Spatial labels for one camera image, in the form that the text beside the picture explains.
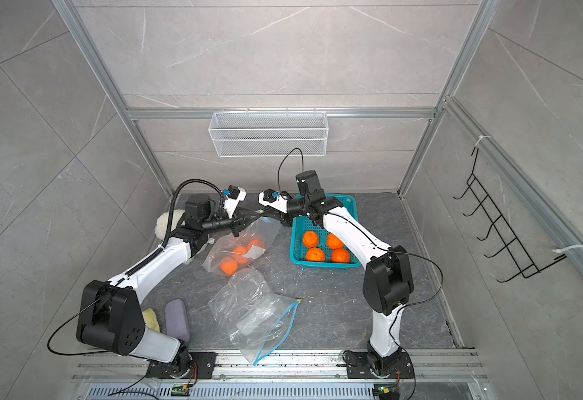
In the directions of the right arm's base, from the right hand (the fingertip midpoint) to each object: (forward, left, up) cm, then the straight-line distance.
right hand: (266, 209), depth 80 cm
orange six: (-3, +5, -16) cm, 17 cm away
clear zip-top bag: (-12, +11, -8) cm, 18 cm away
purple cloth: (-28, +30, -22) cm, 47 cm away
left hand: (-1, +2, +1) cm, 3 cm away
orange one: (-7, -26, -19) cm, 33 cm away
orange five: (-12, +9, -7) cm, 17 cm away
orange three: (+2, -15, -22) cm, 27 cm away
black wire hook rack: (-21, -66, +6) cm, 69 cm away
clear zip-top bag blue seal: (-29, +4, -21) cm, 36 cm away
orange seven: (-11, +15, -19) cm, 26 cm away
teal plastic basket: (-8, -11, +1) cm, 14 cm away
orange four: (0, -24, -20) cm, 31 cm away
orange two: (-7, -17, -19) cm, 26 cm away
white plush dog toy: (0, +37, -6) cm, 37 cm away
